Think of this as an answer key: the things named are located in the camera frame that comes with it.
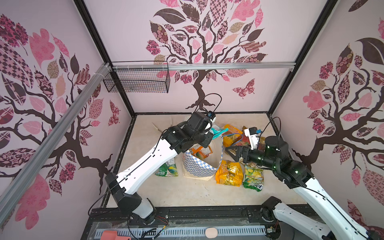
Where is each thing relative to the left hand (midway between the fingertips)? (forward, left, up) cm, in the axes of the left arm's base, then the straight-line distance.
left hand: (206, 136), depth 70 cm
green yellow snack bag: (-11, -28, -26) cm, 40 cm away
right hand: (-7, -11, +1) cm, 13 cm away
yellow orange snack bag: (+16, -19, -23) cm, 34 cm away
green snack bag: (-5, +21, -26) cm, 34 cm away
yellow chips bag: (-9, -14, -23) cm, 29 cm away
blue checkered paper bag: (-13, +1, -9) cm, 16 cm away
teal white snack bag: (+1, -5, +2) cm, 6 cm away
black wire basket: (+45, +42, +3) cm, 61 cm away
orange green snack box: (+5, +1, -26) cm, 26 cm away
